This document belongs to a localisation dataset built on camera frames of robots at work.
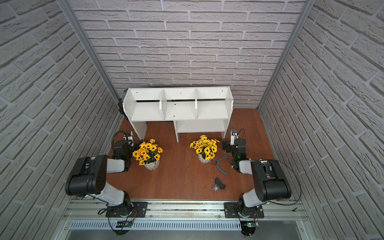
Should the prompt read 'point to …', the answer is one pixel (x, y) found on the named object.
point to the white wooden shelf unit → (192, 109)
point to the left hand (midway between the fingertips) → (136, 138)
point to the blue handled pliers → (215, 162)
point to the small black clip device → (219, 184)
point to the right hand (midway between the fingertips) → (234, 138)
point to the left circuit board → (124, 223)
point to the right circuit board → (254, 224)
